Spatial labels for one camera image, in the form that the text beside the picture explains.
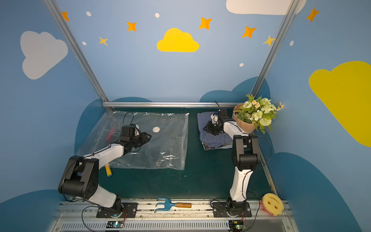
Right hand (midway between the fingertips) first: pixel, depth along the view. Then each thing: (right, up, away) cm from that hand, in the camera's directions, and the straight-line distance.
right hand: (206, 127), depth 100 cm
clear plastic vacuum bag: (-28, -14, -4) cm, 32 cm away
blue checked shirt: (+9, -9, -4) cm, 13 cm away
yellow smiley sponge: (+32, -39, -25) cm, 57 cm away
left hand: (-37, -5, -7) cm, 38 cm away
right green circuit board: (+11, -49, -29) cm, 57 cm away
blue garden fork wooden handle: (-24, -40, -25) cm, 53 cm away
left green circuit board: (-50, -48, -29) cm, 75 cm away
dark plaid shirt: (0, -13, -4) cm, 14 cm away
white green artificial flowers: (+27, +10, -18) cm, 35 cm away
